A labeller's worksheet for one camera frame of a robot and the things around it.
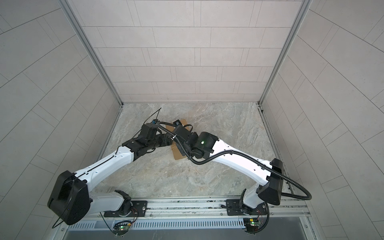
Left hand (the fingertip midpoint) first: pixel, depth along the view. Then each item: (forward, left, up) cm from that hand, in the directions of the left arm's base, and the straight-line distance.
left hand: (173, 136), depth 83 cm
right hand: (-9, -7, +8) cm, 14 cm away
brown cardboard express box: (-11, -3, 0) cm, 11 cm away
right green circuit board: (-39, -39, -12) cm, 57 cm away
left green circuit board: (-40, +18, -9) cm, 45 cm away
